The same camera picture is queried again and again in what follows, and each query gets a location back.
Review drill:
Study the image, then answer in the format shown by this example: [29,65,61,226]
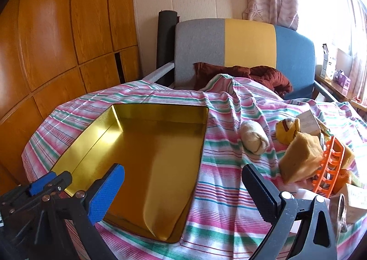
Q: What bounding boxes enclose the window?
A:
[295,0,367,58]

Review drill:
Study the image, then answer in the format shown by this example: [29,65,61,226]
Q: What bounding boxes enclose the yellow plush toy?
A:
[275,118,301,146]

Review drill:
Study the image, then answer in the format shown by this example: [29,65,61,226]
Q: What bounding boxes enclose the dark red crumpled cloth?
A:
[193,62,293,95]

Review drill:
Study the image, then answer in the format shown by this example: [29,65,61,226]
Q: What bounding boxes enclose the black rolled mat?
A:
[157,10,180,85]

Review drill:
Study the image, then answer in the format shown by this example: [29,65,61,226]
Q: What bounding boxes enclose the large yellow sponge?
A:
[279,131,324,184]

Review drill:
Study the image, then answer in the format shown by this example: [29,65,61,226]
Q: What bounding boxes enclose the wooden side shelf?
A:
[314,73,367,114]

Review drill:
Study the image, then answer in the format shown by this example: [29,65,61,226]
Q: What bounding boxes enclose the purple box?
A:
[333,70,352,90]

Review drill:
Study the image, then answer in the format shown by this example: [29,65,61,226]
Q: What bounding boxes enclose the white sock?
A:
[239,120,270,155]

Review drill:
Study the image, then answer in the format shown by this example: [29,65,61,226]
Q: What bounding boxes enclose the gold rectangular tin container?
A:
[51,104,209,243]

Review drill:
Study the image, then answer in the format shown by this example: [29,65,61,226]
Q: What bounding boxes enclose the white picture carton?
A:
[321,44,337,79]

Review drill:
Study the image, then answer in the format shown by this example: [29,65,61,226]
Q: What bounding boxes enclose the wooden wardrobe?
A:
[0,0,141,189]

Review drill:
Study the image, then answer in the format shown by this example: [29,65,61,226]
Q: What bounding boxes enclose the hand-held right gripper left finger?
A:
[11,164,125,260]

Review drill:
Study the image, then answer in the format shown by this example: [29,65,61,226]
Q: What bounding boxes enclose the green white printed box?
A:
[335,184,367,224]

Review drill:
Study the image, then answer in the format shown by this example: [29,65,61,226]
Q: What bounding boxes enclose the pink striped curtain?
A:
[348,55,367,101]

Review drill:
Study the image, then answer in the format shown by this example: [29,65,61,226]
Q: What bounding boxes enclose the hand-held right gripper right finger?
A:
[242,163,338,260]

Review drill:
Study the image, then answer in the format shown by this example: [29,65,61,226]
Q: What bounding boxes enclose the pink green striped cloth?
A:
[21,73,367,260]

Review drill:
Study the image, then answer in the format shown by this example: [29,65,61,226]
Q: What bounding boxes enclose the grey yellow blue armchair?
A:
[142,19,342,102]

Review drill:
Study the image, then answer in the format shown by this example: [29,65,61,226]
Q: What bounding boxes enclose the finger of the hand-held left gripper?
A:
[0,173,57,212]
[34,170,73,199]

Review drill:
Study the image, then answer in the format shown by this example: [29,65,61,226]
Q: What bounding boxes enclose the white labelled box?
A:
[297,110,326,137]

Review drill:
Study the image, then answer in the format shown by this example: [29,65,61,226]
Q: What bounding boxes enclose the orange plastic rack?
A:
[312,136,346,198]

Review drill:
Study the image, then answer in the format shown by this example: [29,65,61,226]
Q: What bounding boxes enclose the metal tongs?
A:
[328,194,349,233]

